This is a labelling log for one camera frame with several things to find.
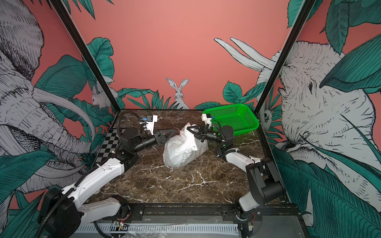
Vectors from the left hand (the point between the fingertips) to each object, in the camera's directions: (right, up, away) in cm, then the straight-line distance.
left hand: (174, 130), depth 69 cm
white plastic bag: (+3, -9, +3) cm, 10 cm away
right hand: (+6, 0, +1) cm, 6 cm away
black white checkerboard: (-47, -11, +28) cm, 56 cm away
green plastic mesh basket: (+44, +9, +47) cm, 65 cm away
